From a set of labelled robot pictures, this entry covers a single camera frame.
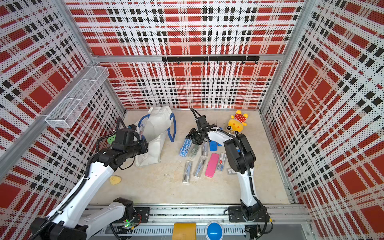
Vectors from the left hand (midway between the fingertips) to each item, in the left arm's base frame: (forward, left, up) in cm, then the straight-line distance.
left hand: (150, 144), depth 78 cm
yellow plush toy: (+24, -52, -13) cm, 59 cm away
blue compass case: (+6, -17, -14) cm, 23 cm away
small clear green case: (+6, -22, -18) cm, 29 cm away
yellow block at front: (-36, -19, -20) cm, 46 cm away
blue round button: (-36, -33, -17) cm, 52 cm away
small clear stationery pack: (-4, -39, -20) cm, 44 cm away
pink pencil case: (-3, -34, -19) cm, 39 cm away
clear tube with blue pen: (-4, -26, -19) cm, 33 cm away
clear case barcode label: (-8, -45, -18) cm, 49 cm away
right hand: (+13, -19, -14) cm, 27 cm away
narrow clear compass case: (+9, -30, -20) cm, 37 cm away
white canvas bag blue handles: (+26, +7, -17) cm, 32 cm away
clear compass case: (-7, -19, -19) cm, 28 cm away
